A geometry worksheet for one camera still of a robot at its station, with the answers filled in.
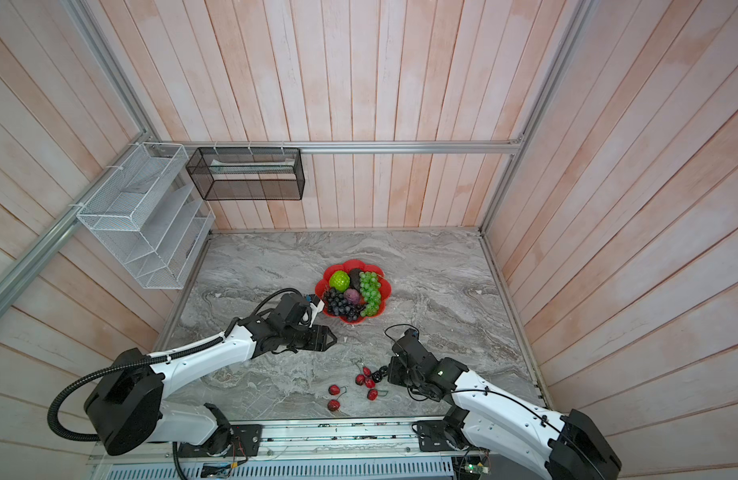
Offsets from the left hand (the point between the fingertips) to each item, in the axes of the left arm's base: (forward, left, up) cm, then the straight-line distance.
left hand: (327, 346), depth 82 cm
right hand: (-5, -17, -5) cm, 18 cm away
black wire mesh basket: (+57, +31, +18) cm, 67 cm away
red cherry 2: (-14, -2, -6) cm, 15 cm away
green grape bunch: (+19, -12, -1) cm, 22 cm away
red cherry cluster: (-8, -11, -5) cm, 15 cm away
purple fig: (+18, -7, -2) cm, 19 cm away
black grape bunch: (+14, -1, 0) cm, 14 cm away
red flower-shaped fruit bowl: (+23, +3, -3) cm, 23 cm away
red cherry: (-10, -2, -5) cm, 12 cm away
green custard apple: (+23, -2, -1) cm, 23 cm away
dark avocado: (+24, -7, -2) cm, 25 cm away
